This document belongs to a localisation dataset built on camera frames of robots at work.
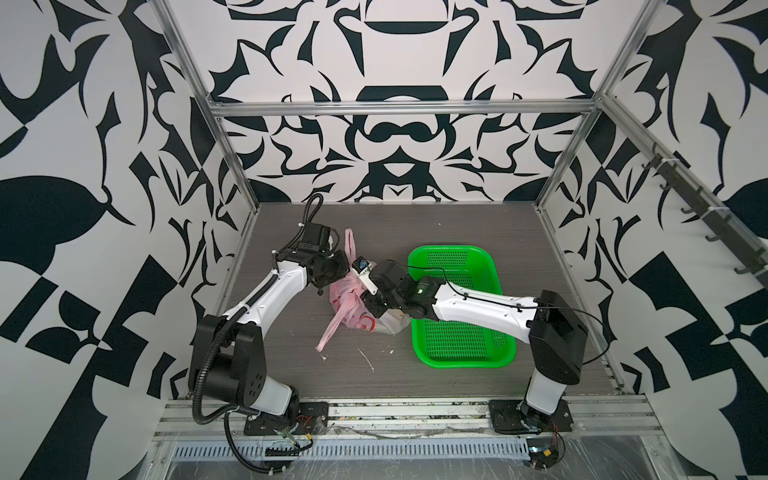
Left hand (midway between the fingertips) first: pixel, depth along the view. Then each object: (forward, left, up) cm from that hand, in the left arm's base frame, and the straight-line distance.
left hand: (350, 263), depth 87 cm
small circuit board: (-45, -46, -14) cm, 65 cm away
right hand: (-9, -4, 0) cm, 10 cm away
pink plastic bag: (-12, +1, -2) cm, 12 cm away
